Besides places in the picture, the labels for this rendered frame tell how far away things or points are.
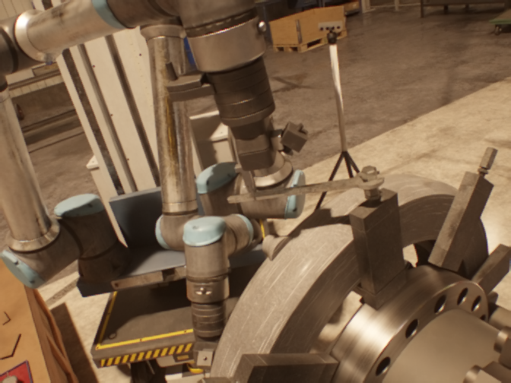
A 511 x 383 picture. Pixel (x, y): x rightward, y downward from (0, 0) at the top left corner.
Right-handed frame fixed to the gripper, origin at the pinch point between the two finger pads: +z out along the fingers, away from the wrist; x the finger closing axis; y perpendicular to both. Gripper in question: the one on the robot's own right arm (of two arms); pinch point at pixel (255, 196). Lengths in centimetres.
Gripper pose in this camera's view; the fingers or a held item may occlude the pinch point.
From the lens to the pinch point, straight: 61.6
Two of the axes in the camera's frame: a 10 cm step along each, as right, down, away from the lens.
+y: 9.5, -1.5, -2.8
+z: 2.7, 8.3, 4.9
